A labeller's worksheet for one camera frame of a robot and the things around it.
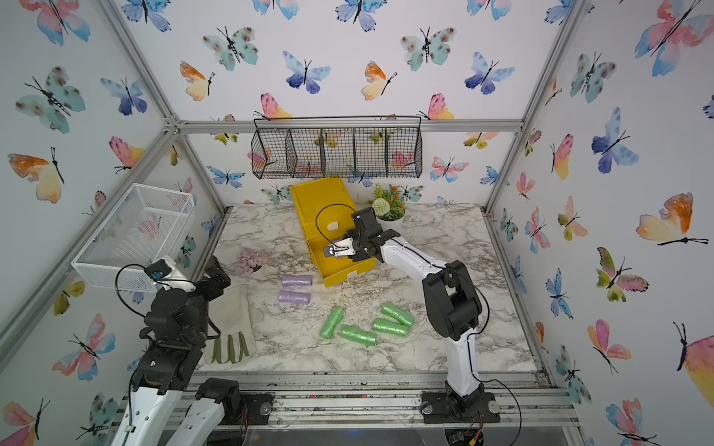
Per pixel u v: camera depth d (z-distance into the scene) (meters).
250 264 0.92
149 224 0.88
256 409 0.74
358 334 0.84
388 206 0.99
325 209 0.72
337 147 0.98
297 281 0.96
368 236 0.73
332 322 0.88
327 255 0.81
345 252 0.81
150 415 0.44
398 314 0.89
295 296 0.92
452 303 0.52
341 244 0.83
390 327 0.86
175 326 0.50
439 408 0.73
